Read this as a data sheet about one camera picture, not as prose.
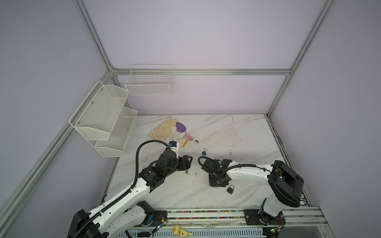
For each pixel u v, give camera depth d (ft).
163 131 3.64
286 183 1.46
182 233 2.25
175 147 2.29
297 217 2.46
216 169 2.07
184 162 2.22
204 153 3.22
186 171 2.97
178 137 3.50
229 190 2.69
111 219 1.41
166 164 1.88
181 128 3.66
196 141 3.43
